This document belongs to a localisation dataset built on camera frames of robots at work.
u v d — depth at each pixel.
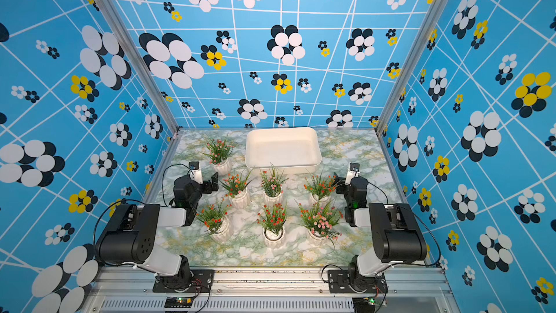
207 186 0.85
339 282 0.72
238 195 0.87
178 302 0.72
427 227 0.44
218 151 0.94
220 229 0.77
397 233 0.46
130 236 0.45
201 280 0.73
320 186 0.84
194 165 0.81
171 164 1.08
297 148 1.15
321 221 0.72
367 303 0.69
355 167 0.79
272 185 0.83
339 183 0.82
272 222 0.73
